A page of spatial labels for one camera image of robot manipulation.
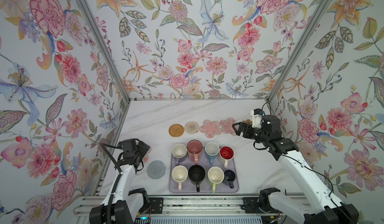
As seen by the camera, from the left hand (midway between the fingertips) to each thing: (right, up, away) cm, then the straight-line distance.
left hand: (145, 148), depth 87 cm
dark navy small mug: (+48, -14, -6) cm, 50 cm away
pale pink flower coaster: (0, -6, +3) cm, 7 cm away
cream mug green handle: (+40, -13, -6) cm, 43 cm away
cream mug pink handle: (+21, -13, -5) cm, 25 cm away
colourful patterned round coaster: (+27, +11, +17) cm, 34 cm away
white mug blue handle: (+39, 0, -1) cm, 39 cm away
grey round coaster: (+7, -12, -2) cm, 14 cm away
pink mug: (+29, -1, +1) cm, 29 cm away
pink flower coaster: (+40, +10, +17) cm, 45 cm away
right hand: (+52, +14, -9) cm, 55 cm away
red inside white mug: (+48, -3, +2) cm, 48 cm away
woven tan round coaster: (+16, +9, +16) cm, 25 cm away
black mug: (+30, -13, -5) cm, 33 cm away
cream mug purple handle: (+20, -2, +1) cm, 20 cm away
